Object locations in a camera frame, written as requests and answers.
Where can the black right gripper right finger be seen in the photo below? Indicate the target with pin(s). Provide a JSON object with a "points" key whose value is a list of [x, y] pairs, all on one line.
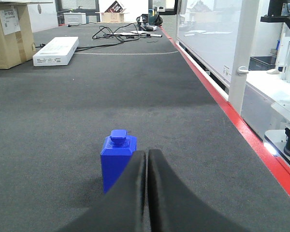
{"points": [[174, 212]]}

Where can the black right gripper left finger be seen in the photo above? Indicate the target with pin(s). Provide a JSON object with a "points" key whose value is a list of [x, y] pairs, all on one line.
{"points": [[120, 212]]}

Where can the blue plastic box slanted corners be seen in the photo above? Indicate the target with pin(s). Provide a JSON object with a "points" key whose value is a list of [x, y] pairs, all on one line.
{"points": [[113, 164]]}

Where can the conveyor with dark grey belt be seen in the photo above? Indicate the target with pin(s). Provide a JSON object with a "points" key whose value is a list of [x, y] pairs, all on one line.
{"points": [[87, 108]]}

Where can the white wheeled machine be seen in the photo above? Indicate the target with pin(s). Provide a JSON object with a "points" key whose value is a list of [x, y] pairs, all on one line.
{"points": [[263, 84]]}

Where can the dark grey bin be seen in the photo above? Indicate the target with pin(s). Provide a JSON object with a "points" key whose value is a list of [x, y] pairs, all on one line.
{"points": [[262, 63]]}

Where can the long white flat box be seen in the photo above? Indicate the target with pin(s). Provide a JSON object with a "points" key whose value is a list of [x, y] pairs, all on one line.
{"points": [[55, 50]]}

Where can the white framed clear partition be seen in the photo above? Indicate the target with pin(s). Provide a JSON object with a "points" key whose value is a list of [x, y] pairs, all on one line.
{"points": [[241, 48]]}

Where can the marker pen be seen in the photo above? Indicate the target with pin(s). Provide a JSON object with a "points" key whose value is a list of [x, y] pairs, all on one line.
{"points": [[154, 35]]}

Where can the white paper sheet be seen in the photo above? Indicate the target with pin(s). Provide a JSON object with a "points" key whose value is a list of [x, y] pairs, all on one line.
{"points": [[125, 33]]}

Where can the grey flat device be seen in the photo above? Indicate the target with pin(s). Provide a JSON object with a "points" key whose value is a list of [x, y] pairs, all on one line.
{"points": [[148, 27]]}

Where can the black bag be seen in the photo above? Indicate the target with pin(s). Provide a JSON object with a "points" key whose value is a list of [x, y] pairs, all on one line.
{"points": [[155, 20]]}

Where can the open cardboard box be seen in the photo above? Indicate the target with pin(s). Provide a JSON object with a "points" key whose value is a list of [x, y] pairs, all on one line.
{"points": [[111, 17]]}

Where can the white appliance box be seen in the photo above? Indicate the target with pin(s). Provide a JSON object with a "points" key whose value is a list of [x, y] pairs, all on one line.
{"points": [[75, 18]]}

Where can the large cardboard box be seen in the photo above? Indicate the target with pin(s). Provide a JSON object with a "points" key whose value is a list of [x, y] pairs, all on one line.
{"points": [[4, 48]]}

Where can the black machine head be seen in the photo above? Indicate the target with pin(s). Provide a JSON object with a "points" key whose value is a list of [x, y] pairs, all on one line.
{"points": [[278, 9]]}

